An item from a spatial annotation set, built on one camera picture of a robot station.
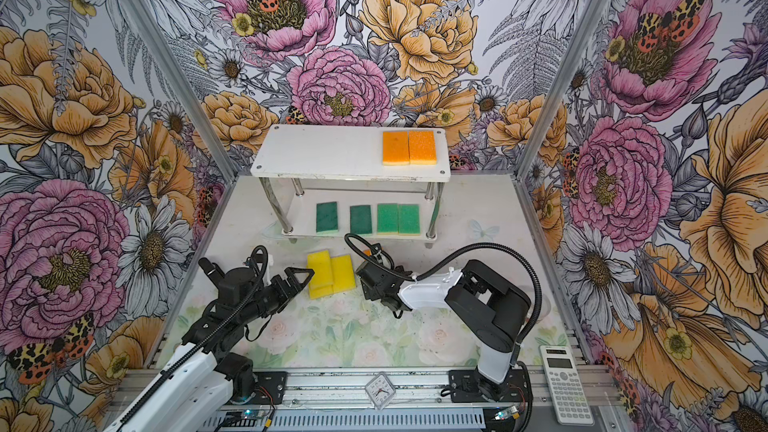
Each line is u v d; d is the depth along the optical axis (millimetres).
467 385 745
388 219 982
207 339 534
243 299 609
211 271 893
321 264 922
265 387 737
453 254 543
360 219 994
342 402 733
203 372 534
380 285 707
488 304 502
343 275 931
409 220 973
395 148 781
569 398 718
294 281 711
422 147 778
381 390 728
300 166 760
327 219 990
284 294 700
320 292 865
